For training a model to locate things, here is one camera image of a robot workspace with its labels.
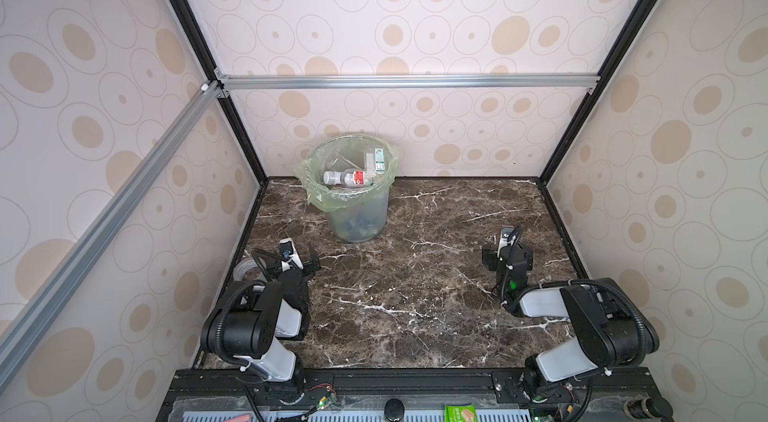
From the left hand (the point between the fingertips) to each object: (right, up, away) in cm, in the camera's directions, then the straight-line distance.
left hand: (300, 241), depth 88 cm
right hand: (+64, -1, +5) cm, 64 cm away
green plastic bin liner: (+10, +27, +7) cm, 30 cm away
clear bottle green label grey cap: (+24, +24, +1) cm, 34 cm away
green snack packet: (+43, -38, -19) cm, 60 cm away
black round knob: (+27, -33, -24) cm, 49 cm away
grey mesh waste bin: (+17, +5, +7) cm, 19 cm away
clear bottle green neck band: (+14, +19, +5) cm, 24 cm away
